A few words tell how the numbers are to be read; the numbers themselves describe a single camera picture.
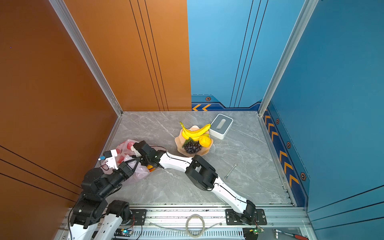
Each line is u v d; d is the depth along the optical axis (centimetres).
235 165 92
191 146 94
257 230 69
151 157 71
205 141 92
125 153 73
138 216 73
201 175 58
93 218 48
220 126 108
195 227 72
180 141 99
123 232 71
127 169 61
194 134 99
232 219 72
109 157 60
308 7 70
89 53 87
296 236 68
